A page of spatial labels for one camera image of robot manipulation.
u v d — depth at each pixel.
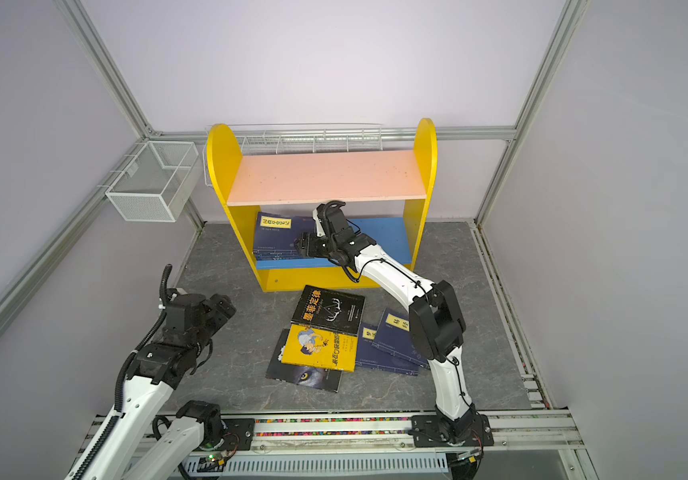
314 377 0.83
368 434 0.75
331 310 0.94
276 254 0.89
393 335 0.89
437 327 0.51
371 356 0.85
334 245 0.68
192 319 0.57
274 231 0.90
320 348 0.85
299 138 0.94
